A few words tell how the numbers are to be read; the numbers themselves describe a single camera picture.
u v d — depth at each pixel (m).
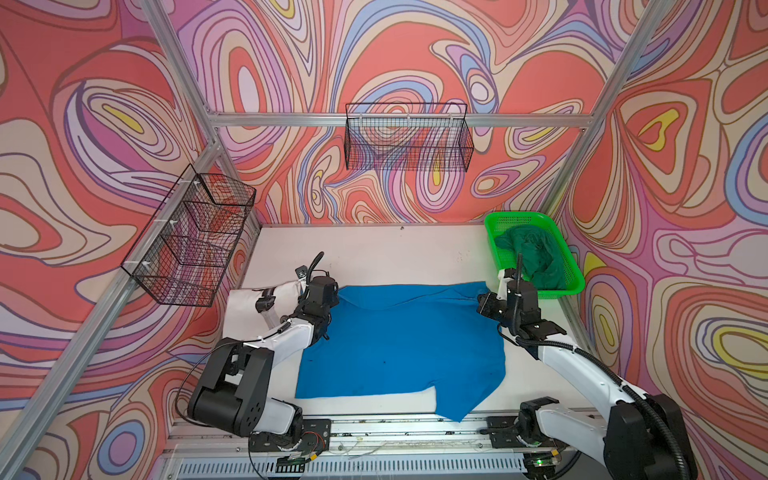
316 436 0.72
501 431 0.73
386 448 0.73
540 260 1.03
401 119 0.86
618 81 0.80
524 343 0.62
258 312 0.91
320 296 0.69
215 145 0.91
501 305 0.74
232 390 0.43
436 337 0.91
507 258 1.11
